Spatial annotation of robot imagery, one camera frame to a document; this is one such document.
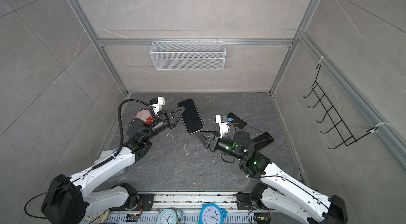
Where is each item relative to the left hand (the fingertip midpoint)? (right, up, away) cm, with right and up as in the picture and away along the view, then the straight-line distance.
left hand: (185, 109), depth 62 cm
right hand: (+6, -10, +1) cm, 12 cm away
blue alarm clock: (+11, -47, +7) cm, 49 cm away
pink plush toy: (-31, -5, +37) cm, 48 cm away
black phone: (+2, -3, +1) cm, 4 cm away
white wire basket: (-4, +34, +39) cm, 52 cm away
